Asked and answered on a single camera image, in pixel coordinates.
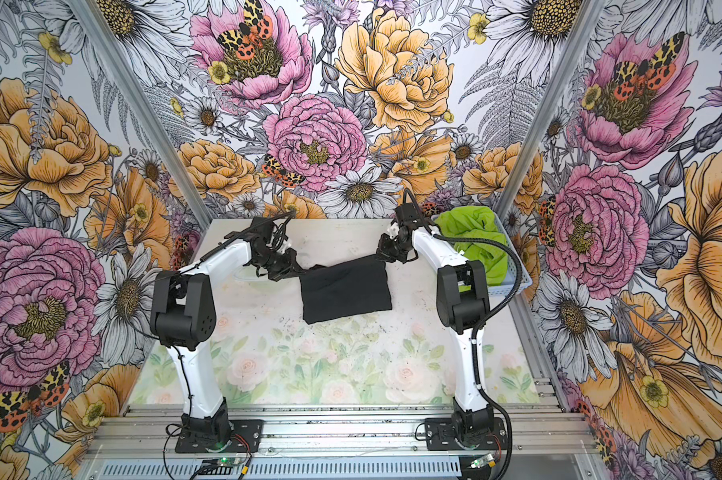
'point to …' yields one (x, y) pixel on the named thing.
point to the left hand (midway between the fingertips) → (302, 278)
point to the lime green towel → (477, 222)
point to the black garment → (343, 289)
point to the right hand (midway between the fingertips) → (378, 261)
